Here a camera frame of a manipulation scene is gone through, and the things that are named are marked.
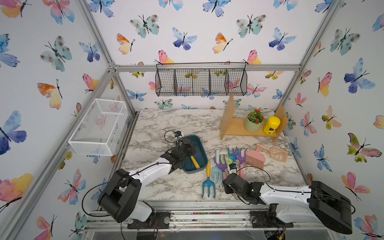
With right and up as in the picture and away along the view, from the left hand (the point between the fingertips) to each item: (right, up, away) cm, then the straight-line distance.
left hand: (194, 144), depth 88 cm
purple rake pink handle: (+17, -13, +1) cm, 22 cm away
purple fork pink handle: (+29, -9, +6) cm, 31 cm away
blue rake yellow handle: (+24, -8, +5) cm, 26 cm away
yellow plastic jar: (+48, +12, +3) cm, 49 cm away
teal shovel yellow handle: (0, -12, +3) cm, 12 cm away
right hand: (+18, -20, -3) cm, 27 cm away
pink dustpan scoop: (+53, -7, +10) cm, 54 cm away
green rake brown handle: (+21, -11, +6) cm, 25 cm away
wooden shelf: (+24, +11, +14) cm, 30 cm away
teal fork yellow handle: (+8, -21, -4) cm, 23 cm away
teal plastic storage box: (+4, -8, +7) cm, 12 cm away
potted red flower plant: (+36, +14, +3) cm, 39 cm away
